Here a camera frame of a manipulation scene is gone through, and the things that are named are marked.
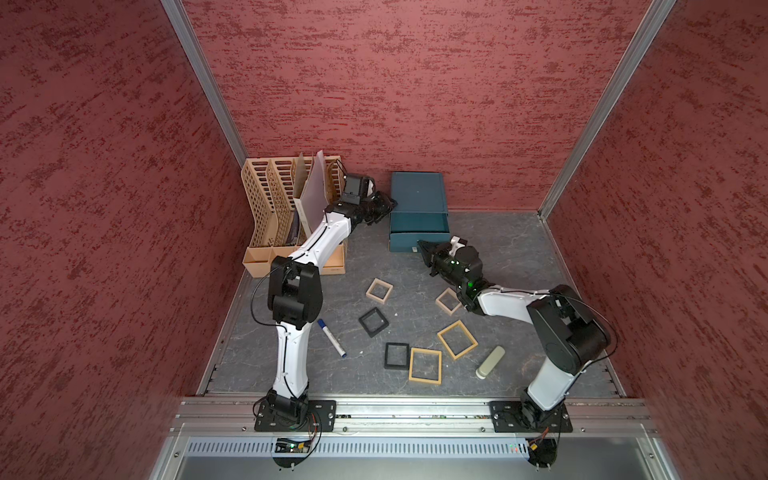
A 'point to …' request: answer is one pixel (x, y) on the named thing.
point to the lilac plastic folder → (315, 196)
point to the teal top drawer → (407, 228)
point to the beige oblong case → (491, 362)
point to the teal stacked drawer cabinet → (421, 211)
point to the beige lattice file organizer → (278, 228)
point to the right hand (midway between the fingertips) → (414, 245)
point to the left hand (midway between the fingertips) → (395, 209)
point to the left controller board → (286, 445)
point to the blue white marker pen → (331, 337)
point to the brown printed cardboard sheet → (299, 175)
